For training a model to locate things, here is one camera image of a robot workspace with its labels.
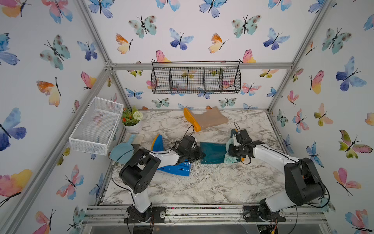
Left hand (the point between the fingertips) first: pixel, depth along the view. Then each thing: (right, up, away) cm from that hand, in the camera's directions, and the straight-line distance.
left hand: (208, 154), depth 89 cm
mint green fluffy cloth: (+12, -2, -5) cm, 13 cm away
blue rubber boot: (-15, -9, -1) cm, 18 cm away
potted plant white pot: (-49, +15, +11) cm, 52 cm away
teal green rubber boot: (+4, 0, +1) cm, 4 cm away
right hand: (+14, +2, +2) cm, 14 cm away
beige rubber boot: (+2, +23, +25) cm, 34 cm away
